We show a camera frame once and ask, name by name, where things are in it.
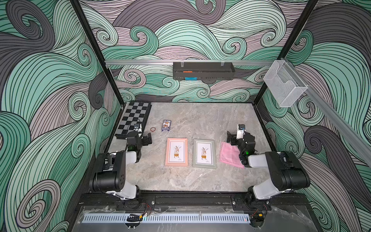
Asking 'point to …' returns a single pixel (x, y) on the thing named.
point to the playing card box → (166, 125)
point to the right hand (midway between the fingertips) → (237, 132)
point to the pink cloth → (230, 154)
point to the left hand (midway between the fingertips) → (142, 132)
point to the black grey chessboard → (135, 113)
